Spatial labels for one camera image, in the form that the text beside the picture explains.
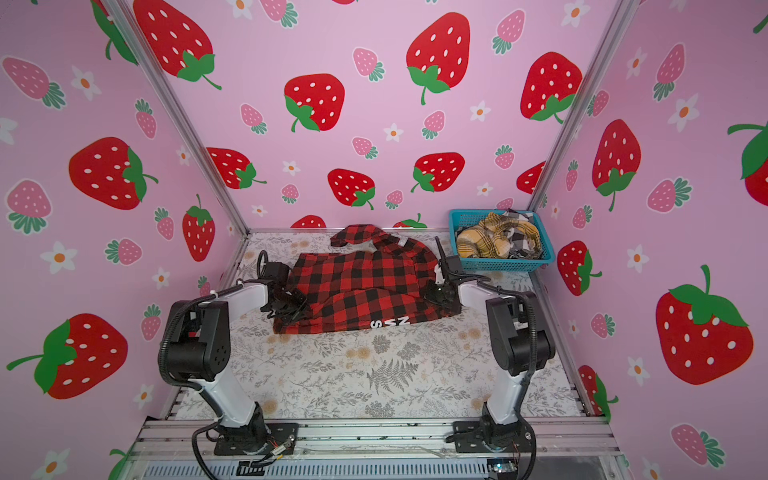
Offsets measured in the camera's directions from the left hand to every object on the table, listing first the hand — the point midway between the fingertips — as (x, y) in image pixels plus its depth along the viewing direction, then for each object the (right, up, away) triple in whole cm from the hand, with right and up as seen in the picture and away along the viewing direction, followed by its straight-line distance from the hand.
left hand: (312, 307), depth 97 cm
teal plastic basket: (+71, +16, +3) cm, 73 cm away
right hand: (+36, +4, +1) cm, 37 cm away
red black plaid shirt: (+16, +9, +7) cm, 20 cm away
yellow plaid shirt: (+62, +23, +8) cm, 67 cm away
